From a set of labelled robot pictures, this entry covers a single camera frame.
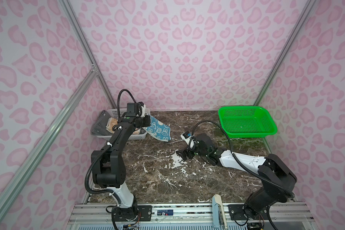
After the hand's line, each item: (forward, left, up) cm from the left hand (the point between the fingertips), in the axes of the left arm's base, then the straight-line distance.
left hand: (149, 117), depth 90 cm
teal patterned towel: (0, -4, -13) cm, 13 cm away
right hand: (-17, -20, -6) cm, 27 cm away
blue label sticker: (-49, -11, -17) cm, 53 cm away
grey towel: (-3, +33, -5) cm, 34 cm away
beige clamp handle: (-46, -36, -16) cm, 60 cm away
